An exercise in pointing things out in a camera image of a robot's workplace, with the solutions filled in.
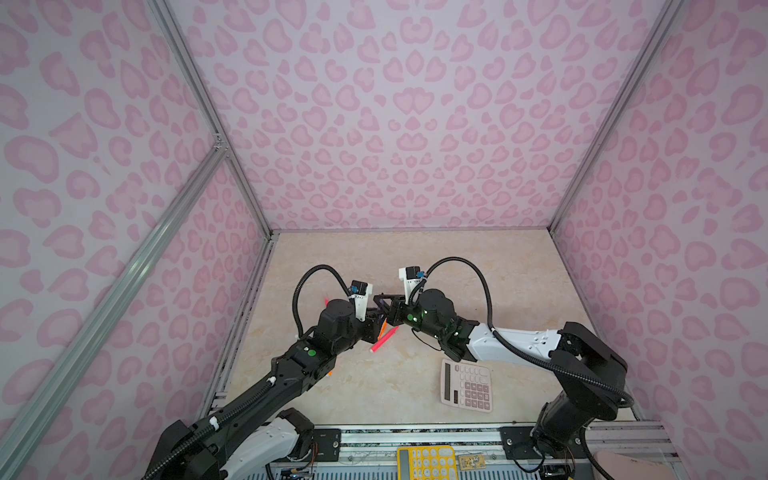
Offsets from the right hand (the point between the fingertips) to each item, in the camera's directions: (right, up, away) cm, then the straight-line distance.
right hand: (375, 298), depth 77 cm
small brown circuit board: (+23, -38, -6) cm, 44 cm away
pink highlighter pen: (-9, +1, -14) cm, 17 cm away
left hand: (+3, -3, +1) cm, 4 cm away
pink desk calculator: (+24, -24, +4) cm, 34 cm away
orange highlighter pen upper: (+2, -8, -1) cm, 8 cm away
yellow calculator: (+12, -38, -7) cm, 40 cm away
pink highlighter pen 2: (-1, -17, +13) cm, 21 cm away
